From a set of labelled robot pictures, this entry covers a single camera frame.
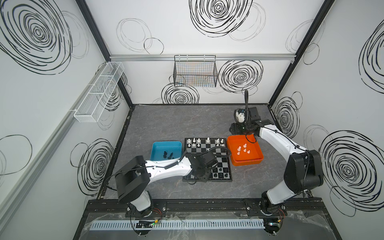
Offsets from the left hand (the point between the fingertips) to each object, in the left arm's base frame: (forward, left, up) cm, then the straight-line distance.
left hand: (206, 175), depth 81 cm
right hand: (+25, -16, +9) cm, 31 cm away
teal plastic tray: (+20, +32, -8) cm, 38 cm away
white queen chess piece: (+23, -1, -1) cm, 23 cm away
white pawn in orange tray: (+21, -25, -3) cm, 33 cm away
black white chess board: (+3, -9, -3) cm, 10 cm away
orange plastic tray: (+14, -31, -5) cm, 34 cm away
